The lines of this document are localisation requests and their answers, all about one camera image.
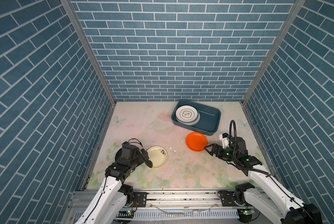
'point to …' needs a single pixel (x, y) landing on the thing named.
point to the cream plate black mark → (158, 155)
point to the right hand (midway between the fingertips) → (208, 148)
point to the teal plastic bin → (201, 118)
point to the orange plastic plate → (197, 141)
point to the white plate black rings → (186, 114)
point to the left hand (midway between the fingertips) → (142, 155)
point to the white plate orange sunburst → (190, 122)
